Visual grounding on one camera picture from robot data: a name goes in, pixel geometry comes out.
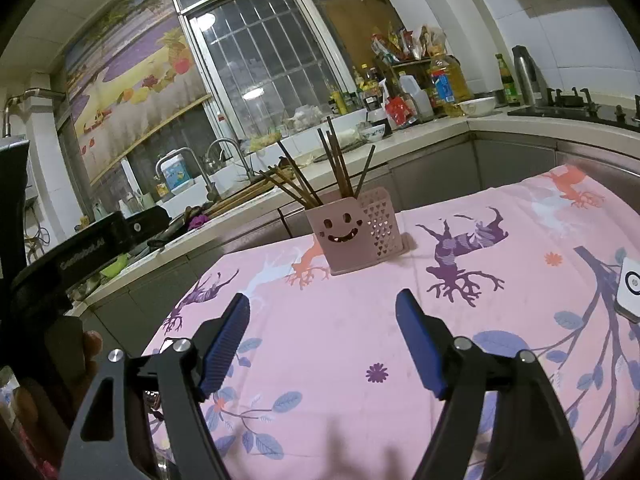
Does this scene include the pink patterned tablecloth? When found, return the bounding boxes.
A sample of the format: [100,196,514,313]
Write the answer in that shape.
[148,166,639,479]

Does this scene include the person's left hand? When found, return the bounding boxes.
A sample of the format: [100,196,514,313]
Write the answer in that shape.
[1,318,103,468]

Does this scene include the green glass sauce bottle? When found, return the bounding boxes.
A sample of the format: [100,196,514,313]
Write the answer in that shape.
[495,53,521,106]

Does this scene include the chrome sink faucet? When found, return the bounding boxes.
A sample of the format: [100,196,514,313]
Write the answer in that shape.
[205,138,257,183]
[155,148,220,202]

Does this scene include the small patterned bowl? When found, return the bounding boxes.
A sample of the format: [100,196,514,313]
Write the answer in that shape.
[360,124,386,143]

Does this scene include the white ceramic bowl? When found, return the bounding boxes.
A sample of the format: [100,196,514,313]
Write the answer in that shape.
[459,96,497,117]

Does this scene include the white plastic bag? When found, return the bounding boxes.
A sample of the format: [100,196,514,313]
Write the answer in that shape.
[335,129,361,151]

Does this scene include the red snack bag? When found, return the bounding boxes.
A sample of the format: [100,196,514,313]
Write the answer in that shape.
[385,96,416,129]

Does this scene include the large cooking oil bottle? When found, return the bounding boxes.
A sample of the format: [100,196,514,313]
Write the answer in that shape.
[428,48,474,117]

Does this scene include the pink utensil holder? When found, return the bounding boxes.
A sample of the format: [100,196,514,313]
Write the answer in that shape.
[306,186,407,275]

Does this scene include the white square device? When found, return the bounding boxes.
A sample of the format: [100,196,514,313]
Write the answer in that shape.
[614,257,640,324]

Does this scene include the chrome sink faucet left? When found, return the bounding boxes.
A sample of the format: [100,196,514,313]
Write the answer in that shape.
[155,148,220,202]

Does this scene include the black pan in sink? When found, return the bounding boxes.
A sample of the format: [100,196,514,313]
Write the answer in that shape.
[146,207,209,250]

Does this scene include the wooden cutting board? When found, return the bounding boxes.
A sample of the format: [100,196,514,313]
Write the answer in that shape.
[204,180,274,219]

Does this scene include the fruit pattern window blind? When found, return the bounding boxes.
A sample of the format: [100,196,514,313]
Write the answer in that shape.
[64,0,209,183]

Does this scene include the chrome sink faucet right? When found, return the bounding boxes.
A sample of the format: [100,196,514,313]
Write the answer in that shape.
[205,138,257,183]

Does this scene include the barred kitchen window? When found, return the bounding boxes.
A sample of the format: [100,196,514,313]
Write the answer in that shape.
[190,0,340,141]

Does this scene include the green plastic bowl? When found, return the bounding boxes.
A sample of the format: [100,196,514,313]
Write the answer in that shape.
[100,254,129,281]

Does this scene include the white blue detergent jug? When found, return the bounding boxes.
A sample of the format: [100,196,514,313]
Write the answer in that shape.
[158,151,193,193]

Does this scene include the dark soy sauce bottle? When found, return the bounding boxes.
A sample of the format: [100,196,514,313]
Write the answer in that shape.
[361,64,386,124]

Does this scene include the yellow condiment bottle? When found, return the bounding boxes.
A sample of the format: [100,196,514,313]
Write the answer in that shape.
[331,90,348,115]

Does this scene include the black gas stove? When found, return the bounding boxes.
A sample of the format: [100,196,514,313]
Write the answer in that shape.
[509,87,639,132]

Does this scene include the brown wooden chopstick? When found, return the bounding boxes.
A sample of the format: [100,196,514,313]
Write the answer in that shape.
[259,171,311,210]
[354,145,376,198]
[317,128,345,197]
[326,118,354,198]
[268,166,317,209]
[277,140,323,206]

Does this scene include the steel thermos kettle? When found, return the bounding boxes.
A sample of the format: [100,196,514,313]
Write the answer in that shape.
[512,46,548,106]

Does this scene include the white plastic jug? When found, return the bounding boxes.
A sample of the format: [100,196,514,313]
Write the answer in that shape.
[399,72,435,122]

